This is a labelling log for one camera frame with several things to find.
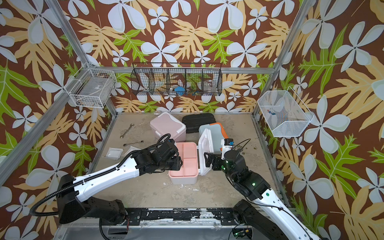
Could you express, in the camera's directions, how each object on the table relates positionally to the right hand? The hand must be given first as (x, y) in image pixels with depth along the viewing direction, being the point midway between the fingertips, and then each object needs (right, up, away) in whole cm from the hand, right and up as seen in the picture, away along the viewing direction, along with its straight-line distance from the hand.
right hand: (210, 153), depth 71 cm
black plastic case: (-8, +16, +24) cm, 30 cm away
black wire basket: (-6, +45, +25) cm, 52 cm away
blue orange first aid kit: (+7, +9, +19) cm, 23 cm away
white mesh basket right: (+45, +21, +12) cm, 51 cm away
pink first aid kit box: (-26, +15, +23) cm, 37 cm away
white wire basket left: (-68, +36, +15) cm, 78 cm away
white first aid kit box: (-1, +3, +15) cm, 15 cm away
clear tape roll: (-38, +25, +50) cm, 67 cm away
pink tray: (-11, -1, +11) cm, 16 cm away
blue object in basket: (-16, +37, +23) cm, 46 cm away
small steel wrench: (-44, +3, +32) cm, 55 cm away
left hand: (-14, -5, +4) cm, 16 cm away
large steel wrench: (-59, +6, +34) cm, 69 cm away
